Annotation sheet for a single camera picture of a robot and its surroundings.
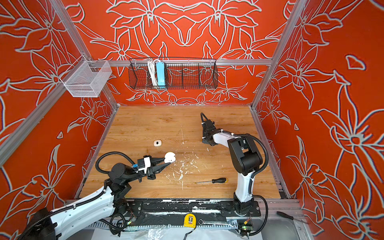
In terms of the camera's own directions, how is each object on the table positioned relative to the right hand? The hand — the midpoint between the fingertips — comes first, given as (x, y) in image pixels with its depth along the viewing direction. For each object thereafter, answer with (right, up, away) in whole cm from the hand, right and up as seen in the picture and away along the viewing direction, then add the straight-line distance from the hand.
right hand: (206, 138), depth 100 cm
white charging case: (-20, -3, -38) cm, 43 cm away
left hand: (-21, -4, -37) cm, 43 cm away
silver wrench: (-6, -36, -30) cm, 48 cm away
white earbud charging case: (-33, -3, -5) cm, 33 cm away
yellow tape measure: (-11, -35, -32) cm, 48 cm away
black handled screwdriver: (+7, -21, -19) cm, 29 cm away
